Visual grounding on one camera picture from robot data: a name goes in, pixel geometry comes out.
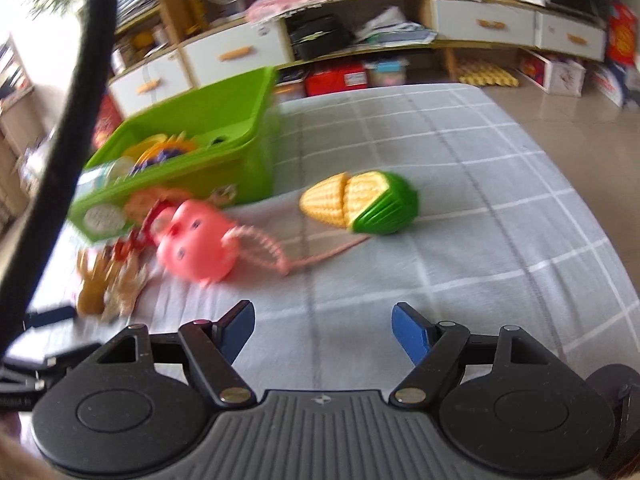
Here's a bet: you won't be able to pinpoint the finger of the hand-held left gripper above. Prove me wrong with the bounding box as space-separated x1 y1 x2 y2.
0 342 103 378
22 305 77 331

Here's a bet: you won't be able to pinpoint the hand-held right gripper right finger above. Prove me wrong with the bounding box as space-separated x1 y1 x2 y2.
389 302 563 408

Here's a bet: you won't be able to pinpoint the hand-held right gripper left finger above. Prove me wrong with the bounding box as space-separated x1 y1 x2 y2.
95 300 257 408

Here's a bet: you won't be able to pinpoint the yellow green toy corn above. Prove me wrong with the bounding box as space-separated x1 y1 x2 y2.
299 171 420 236

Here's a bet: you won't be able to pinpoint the clear cotton swab jar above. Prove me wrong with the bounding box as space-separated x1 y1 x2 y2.
75 156 136 196

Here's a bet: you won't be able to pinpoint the purple toy grapes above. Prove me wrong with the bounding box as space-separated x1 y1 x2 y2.
137 141 198 167

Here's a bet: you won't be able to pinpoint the yellow toy pot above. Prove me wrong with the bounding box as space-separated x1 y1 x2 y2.
122 132 201 161

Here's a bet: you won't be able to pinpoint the green plastic box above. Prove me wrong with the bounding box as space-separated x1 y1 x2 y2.
67 66 281 246

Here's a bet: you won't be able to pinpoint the brown rubber toy hand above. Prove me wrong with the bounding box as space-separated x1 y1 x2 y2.
75 250 121 317

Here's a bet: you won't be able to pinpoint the white toy starfish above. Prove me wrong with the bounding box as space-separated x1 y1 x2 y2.
105 260 151 321

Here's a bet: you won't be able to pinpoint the pink pig toy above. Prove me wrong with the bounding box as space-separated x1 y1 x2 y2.
145 199 238 286

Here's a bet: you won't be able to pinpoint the red toy crab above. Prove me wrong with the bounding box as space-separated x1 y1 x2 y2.
107 232 151 261

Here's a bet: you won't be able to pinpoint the grey checked tablecloth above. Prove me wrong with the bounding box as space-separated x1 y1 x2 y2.
0 82 640 461

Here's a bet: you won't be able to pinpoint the wooden bookshelf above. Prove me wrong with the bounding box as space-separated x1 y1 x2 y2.
0 35 51 221

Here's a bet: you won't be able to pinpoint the red printed storage bucket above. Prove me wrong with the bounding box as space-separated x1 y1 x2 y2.
92 95 123 151

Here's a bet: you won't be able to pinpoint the small clear box blue lid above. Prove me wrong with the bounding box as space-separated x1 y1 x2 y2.
367 59 408 88

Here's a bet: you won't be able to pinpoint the red flat box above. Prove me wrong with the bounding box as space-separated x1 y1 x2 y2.
305 62 368 96

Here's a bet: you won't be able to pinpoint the yellow egg carton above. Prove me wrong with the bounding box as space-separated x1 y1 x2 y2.
459 57 518 88

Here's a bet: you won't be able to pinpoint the white colourful toy box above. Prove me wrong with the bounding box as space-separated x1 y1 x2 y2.
517 50 586 97

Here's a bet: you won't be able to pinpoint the pile of papers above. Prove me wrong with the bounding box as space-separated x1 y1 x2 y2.
357 7 438 48

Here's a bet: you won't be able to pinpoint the black case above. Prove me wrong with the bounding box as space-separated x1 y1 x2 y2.
287 12 353 61

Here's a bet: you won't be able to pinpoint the red white box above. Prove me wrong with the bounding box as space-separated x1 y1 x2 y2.
592 62 640 106

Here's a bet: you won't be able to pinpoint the red printed box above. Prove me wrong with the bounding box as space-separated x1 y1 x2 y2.
607 0 640 66

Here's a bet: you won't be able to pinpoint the white drawer orange handle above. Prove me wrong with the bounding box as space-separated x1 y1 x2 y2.
536 12 607 61
182 20 293 86
109 52 193 116
430 0 538 43

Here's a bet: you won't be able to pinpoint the thick black cable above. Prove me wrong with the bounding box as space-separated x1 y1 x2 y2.
0 0 118 356

